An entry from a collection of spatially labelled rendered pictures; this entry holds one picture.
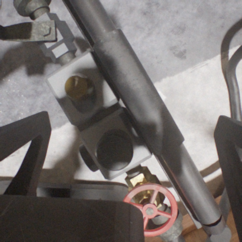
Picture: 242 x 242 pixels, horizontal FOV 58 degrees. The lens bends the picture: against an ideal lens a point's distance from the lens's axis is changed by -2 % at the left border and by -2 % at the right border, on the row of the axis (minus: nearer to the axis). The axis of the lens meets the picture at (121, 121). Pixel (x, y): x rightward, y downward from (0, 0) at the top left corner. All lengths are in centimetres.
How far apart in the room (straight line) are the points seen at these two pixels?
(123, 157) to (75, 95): 10
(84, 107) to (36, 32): 12
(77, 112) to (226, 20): 68
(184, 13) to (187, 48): 12
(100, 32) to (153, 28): 61
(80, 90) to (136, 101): 10
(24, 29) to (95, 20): 15
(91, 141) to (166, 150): 14
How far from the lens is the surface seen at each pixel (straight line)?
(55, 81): 33
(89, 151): 33
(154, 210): 31
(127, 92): 21
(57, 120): 81
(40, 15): 38
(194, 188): 23
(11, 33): 35
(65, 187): 69
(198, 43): 83
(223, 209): 66
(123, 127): 32
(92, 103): 32
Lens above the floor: 77
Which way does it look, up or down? 84 degrees down
